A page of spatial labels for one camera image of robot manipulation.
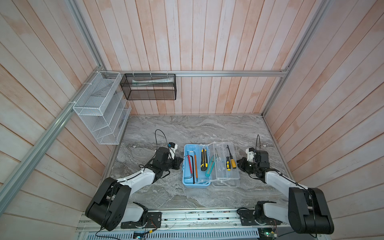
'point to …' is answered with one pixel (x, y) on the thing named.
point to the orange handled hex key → (197, 177)
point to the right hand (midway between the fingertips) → (234, 161)
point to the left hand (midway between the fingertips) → (183, 162)
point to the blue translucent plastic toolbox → (216, 164)
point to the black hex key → (192, 168)
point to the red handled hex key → (190, 163)
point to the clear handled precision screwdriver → (218, 160)
